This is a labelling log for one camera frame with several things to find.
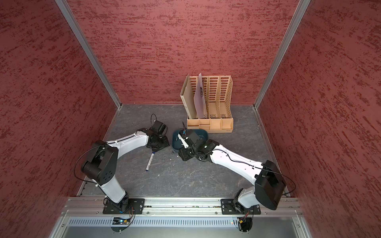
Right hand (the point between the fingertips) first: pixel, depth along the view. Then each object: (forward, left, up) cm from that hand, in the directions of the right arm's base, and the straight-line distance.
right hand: (183, 155), depth 79 cm
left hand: (+9, +12, -9) cm, 18 cm away
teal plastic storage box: (+12, +4, -9) cm, 16 cm away
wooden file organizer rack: (+50, -18, -8) cm, 54 cm away
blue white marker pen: (+2, +22, -12) cm, 25 cm away
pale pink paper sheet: (+49, -11, -4) cm, 50 cm away
